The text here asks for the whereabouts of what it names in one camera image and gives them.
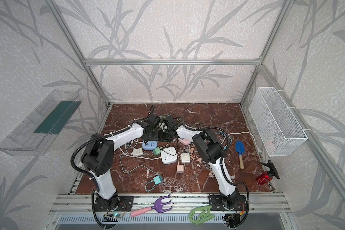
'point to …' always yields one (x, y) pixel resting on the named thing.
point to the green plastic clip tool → (205, 215)
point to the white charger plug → (185, 158)
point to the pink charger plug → (180, 169)
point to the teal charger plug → (157, 179)
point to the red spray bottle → (267, 176)
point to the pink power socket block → (185, 141)
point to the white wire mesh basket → (279, 131)
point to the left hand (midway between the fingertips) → (156, 133)
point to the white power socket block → (168, 155)
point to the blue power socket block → (151, 145)
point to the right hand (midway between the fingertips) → (157, 135)
